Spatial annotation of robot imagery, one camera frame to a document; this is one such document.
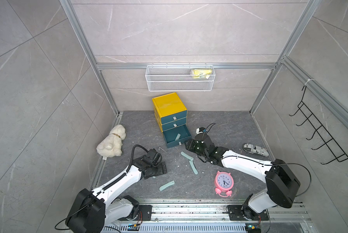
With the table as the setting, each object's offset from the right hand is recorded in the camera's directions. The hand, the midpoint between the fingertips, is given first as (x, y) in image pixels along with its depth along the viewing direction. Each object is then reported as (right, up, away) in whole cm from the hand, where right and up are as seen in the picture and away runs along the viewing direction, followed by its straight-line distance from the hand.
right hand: (186, 142), depth 84 cm
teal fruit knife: (+5, -16, +6) cm, 18 cm away
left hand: (-15, -15, 0) cm, 21 cm away
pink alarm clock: (+21, -23, -3) cm, 31 cm away
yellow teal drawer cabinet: (-9, +17, +6) cm, 20 cm away
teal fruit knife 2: (+1, -10, +10) cm, 15 cm away
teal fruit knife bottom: (-8, -23, -1) cm, 25 cm away
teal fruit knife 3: (-5, +2, +19) cm, 20 cm away
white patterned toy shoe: (+47, -6, +10) cm, 48 cm away
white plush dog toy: (-47, -2, +5) cm, 47 cm away
